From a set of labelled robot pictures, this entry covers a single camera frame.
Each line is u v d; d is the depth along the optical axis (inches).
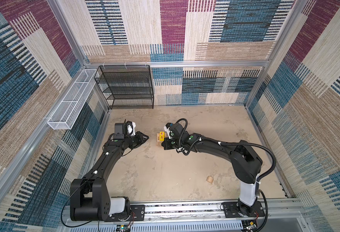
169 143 30.5
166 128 32.0
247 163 19.2
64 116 28.0
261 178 20.4
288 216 28.7
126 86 42.9
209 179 32.9
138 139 29.5
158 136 36.9
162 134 36.8
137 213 28.8
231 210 28.7
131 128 28.3
